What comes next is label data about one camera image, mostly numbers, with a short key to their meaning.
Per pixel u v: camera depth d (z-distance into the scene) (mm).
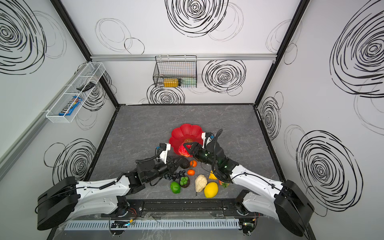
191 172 829
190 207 755
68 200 414
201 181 771
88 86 804
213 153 570
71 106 671
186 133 1016
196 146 680
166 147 672
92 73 930
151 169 575
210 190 758
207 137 666
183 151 723
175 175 826
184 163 829
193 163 866
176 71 989
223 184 787
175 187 771
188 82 875
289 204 404
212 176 805
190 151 694
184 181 771
